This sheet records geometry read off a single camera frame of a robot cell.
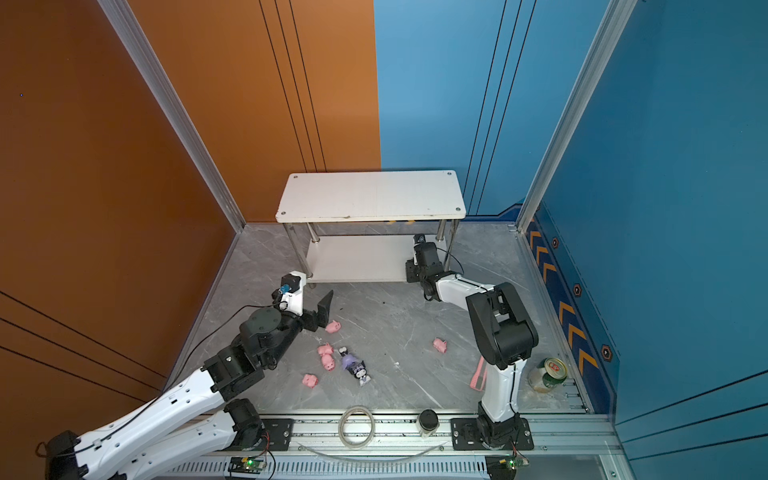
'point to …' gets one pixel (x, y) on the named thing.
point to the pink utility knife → (479, 379)
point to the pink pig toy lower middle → (328, 362)
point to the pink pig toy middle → (325, 349)
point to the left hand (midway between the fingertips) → (316, 286)
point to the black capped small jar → (428, 422)
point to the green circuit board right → (511, 463)
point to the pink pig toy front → (310, 380)
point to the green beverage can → (555, 371)
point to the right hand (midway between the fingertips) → (412, 263)
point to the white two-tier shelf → (360, 227)
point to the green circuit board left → (246, 465)
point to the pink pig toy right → (440, 345)
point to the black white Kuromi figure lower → (360, 372)
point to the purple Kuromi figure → (348, 360)
